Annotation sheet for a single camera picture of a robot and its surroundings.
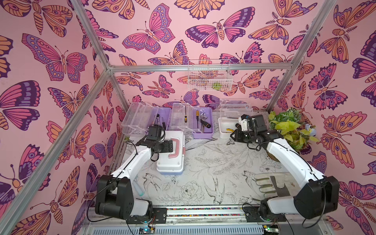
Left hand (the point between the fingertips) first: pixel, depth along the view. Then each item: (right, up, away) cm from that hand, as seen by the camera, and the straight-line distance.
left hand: (166, 145), depth 89 cm
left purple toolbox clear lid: (-24, +18, +18) cm, 35 cm away
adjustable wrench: (+25, +19, +27) cm, 41 cm away
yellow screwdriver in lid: (+11, +18, +14) cm, 26 cm away
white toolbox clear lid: (+51, +26, +32) cm, 66 cm away
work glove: (+64, -22, -6) cm, 68 cm away
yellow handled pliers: (+43, +9, +19) cm, 48 cm away
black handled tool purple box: (+25, +13, +19) cm, 35 cm away
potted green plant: (+70, +10, -11) cm, 71 cm away
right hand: (+39, +7, -6) cm, 41 cm away
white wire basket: (+29, +45, +17) cm, 56 cm away
